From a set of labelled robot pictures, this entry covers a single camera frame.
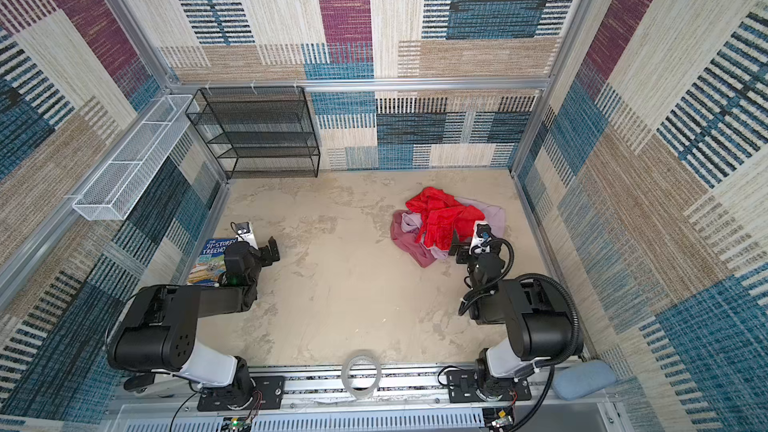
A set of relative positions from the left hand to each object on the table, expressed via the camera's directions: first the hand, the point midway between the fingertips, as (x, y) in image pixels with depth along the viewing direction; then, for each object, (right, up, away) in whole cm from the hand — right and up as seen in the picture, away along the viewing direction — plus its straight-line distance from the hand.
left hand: (256, 236), depth 93 cm
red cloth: (+57, +6, +1) cm, 58 cm away
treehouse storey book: (-15, -9, +1) cm, 17 cm away
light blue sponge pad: (+86, -31, -21) cm, 94 cm away
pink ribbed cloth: (+47, -3, +4) cm, 47 cm away
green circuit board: (+5, -41, -22) cm, 47 cm away
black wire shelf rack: (-7, +36, +19) cm, 41 cm away
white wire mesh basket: (-24, +13, -21) cm, 35 cm away
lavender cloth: (+77, +4, +11) cm, 78 cm away
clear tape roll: (+34, -36, -20) cm, 53 cm away
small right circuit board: (+66, -39, -23) cm, 80 cm away
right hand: (+65, +2, -3) cm, 65 cm away
